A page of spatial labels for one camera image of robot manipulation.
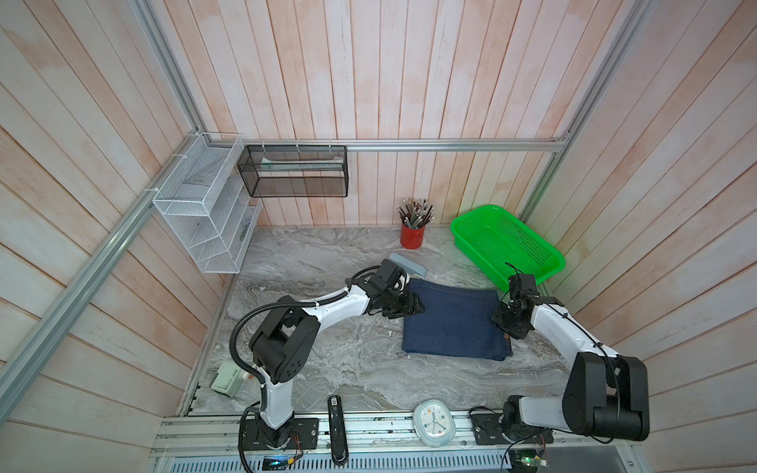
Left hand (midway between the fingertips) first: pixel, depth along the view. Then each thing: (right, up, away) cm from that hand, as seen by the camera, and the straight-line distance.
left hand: (417, 315), depth 86 cm
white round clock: (+2, -24, -13) cm, 28 cm away
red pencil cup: (+1, +32, +15) cm, 35 cm away
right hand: (+26, -2, +4) cm, 26 cm away
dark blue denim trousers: (+13, -3, +5) cm, 14 cm away
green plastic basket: (+36, +25, +31) cm, 54 cm away
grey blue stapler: (-1, +14, +16) cm, 21 cm away
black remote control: (-22, -27, -17) cm, 39 cm away
